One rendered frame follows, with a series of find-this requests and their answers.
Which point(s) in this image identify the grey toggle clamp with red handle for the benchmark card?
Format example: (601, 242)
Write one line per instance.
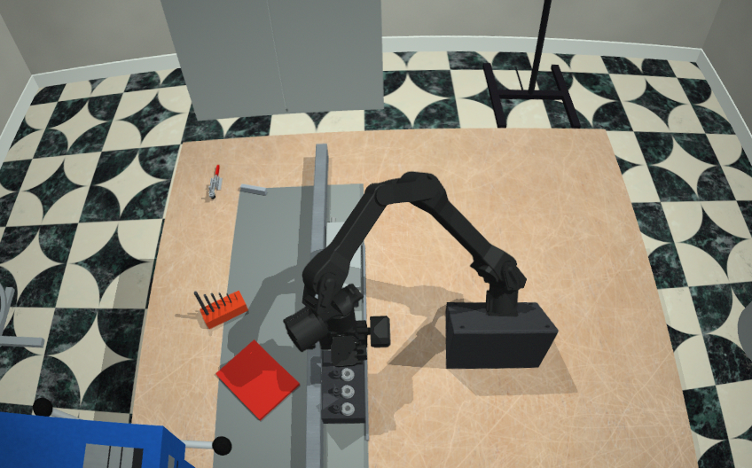
(215, 182)

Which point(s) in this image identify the red flat square plate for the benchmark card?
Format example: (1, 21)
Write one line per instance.
(259, 381)

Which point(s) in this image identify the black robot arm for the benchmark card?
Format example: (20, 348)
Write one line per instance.
(326, 273)

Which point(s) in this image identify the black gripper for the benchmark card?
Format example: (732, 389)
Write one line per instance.
(379, 329)

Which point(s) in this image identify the red drill bit holder with black bits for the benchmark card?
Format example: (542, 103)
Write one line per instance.
(224, 310)

